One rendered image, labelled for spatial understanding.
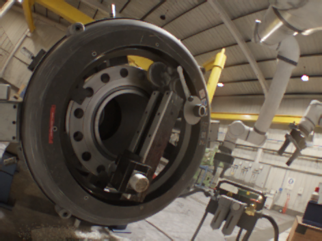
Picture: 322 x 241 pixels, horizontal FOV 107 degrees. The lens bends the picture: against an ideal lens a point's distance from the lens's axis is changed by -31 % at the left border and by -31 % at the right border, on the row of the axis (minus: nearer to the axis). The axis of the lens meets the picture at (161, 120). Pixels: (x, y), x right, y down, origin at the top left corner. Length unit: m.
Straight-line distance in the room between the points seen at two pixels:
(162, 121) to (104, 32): 0.32
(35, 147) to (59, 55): 0.23
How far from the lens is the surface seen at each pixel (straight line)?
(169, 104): 0.57
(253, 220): 1.19
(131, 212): 0.63
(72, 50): 0.46
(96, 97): 0.60
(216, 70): 5.07
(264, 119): 1.00
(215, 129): 0.89
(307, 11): 0.33
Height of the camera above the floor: 0.54
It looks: 12 degrees up
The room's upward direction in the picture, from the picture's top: 24 degrees clockwise
